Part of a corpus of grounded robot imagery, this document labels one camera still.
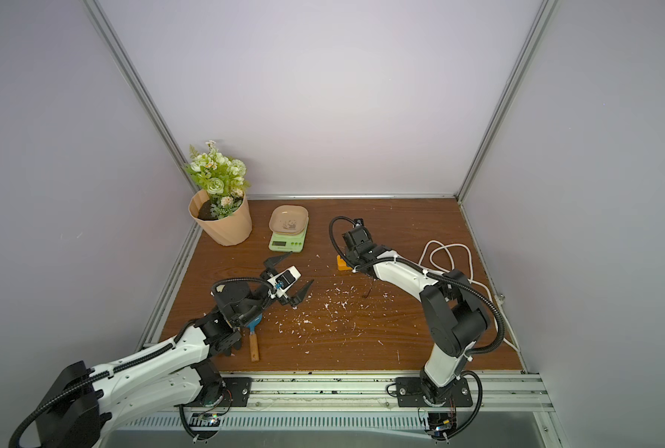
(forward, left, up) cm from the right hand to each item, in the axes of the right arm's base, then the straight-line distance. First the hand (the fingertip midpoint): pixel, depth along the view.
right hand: (357, 247), depth 92 cm
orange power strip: (-2, +5, -8) cm, 10 cm away
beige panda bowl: (+17, +27, -5) cm, 32 cm away
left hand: (-15, +15, +14) cm, 26 cm away
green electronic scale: (+7, +27, -8) cm, 29 cm away
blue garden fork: (-29, +30, -7) cm, 43 cm away
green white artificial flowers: (+15, +45, +18) cm, 51 cm away
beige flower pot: (+5, +46, +3) cm, 46 cm away
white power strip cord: (+9, -33, -11) cm, 35 cm away
